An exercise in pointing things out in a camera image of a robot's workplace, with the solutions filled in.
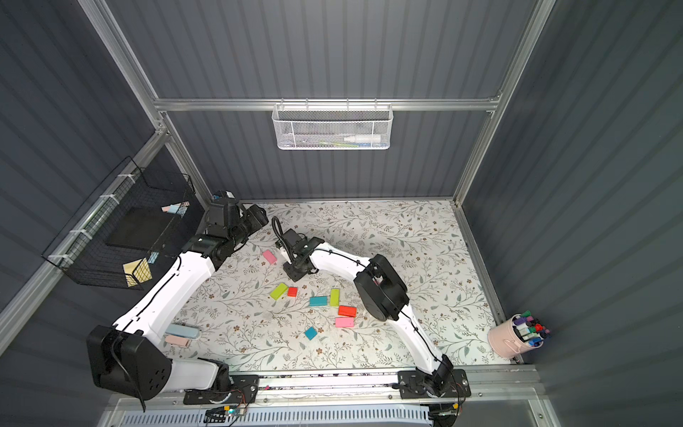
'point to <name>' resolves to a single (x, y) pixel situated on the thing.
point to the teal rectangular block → (318, 301)
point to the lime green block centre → (334, 297)
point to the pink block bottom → (345, 322)
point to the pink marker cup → (519, 334)
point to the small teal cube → (310, 333)
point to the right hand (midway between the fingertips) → (292, 273)
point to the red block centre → (347, 310)
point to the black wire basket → (81, 253)
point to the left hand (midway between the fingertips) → (259, 215)
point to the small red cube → (292, 291)
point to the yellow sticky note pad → (137, 271)
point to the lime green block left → (279, 291)
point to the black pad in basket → (140, 227)
